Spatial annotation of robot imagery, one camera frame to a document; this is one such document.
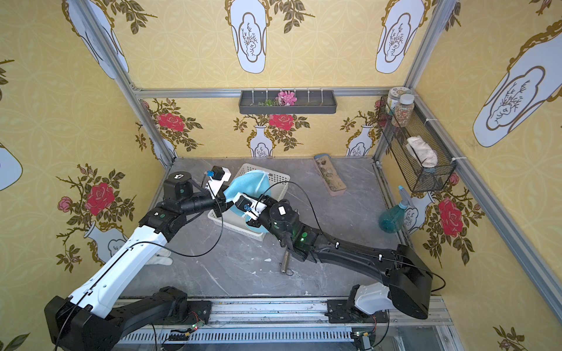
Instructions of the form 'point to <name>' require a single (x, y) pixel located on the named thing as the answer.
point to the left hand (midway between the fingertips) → (235, 189)
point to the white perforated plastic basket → (279, 183)
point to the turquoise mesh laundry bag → (253, 182)
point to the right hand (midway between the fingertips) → (253, 187)
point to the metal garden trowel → (285, 260)
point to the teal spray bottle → (392, 220)
